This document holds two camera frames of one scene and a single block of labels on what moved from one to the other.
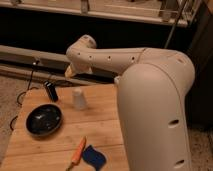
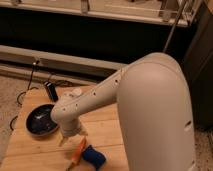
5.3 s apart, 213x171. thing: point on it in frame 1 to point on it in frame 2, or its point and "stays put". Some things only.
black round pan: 44,120 stays put
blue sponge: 94,157 stays put
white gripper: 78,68 to 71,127
